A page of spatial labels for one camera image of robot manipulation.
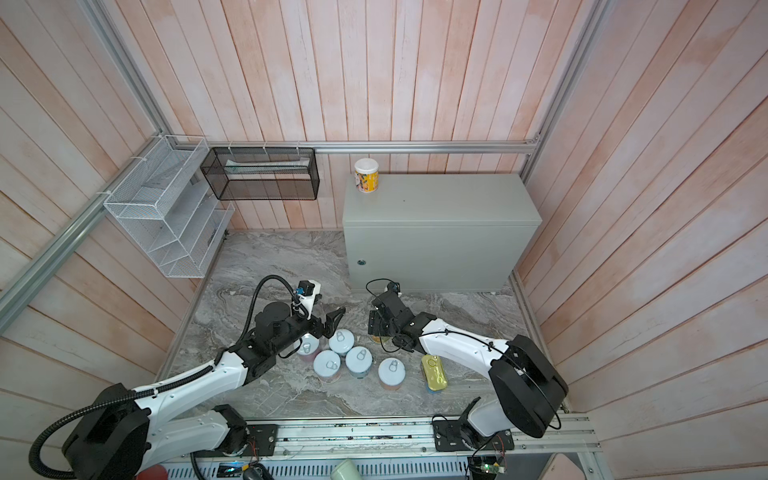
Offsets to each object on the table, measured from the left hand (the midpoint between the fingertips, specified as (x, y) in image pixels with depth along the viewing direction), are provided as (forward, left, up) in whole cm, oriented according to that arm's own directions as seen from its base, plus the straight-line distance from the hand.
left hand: (332, 307), depth 81 cm
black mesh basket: (+49, +29, +9) cm, 58 cm away
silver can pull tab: (-5, -2, -10) cm, 12 cm away
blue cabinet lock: (+15, -7, +1) cm, 17 cm away
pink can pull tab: (-7, +7, -10) cm, 14 cm away
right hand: (+1, -13, -9) cm, 16 cm away
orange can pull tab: (-14, -16, -11) cm, 24 cm away
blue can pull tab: (-9, -8, -9) cm, 16 cm away
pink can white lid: (-12, +1, -10) cm, 15 cm away
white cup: (-36, -6, -7) cm, 37 cm away
